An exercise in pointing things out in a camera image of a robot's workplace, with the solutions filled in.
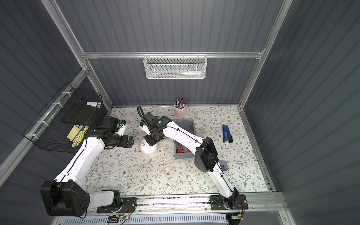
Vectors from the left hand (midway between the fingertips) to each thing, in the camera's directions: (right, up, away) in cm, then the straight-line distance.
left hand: (125, 141), depth 81 cm
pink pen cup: (+32, +22, +24) cm, 46 cm away
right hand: (+14, -2, +1) cm, 14 cm away
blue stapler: (+66, +1, +19) cm, 68 cm away
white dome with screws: (+12, -6, +6) cm, 14 cm away
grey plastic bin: (+32, -9, +12) cm, 36 cm away
